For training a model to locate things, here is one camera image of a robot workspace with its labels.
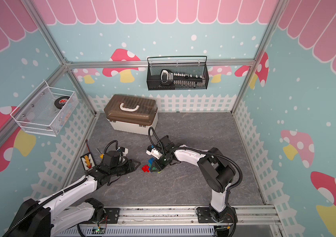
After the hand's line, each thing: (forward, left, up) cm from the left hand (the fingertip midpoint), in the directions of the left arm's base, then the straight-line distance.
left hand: (138, 167), depth 84 cm
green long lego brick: (-1, -9, +1) cm, 9 cm away
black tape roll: (+24, +41, +27) cm, 55 cm away
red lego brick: (0, -4, -1) cm, 4 cm away
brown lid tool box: (+29, +6, +14) cm, 33 cm away
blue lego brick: (+2, -7, +4) cm, 8 cm away
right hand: (0, -9, -2) cm, 9 cm away
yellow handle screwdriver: (+10, +26, -5) cm, 28 cm away
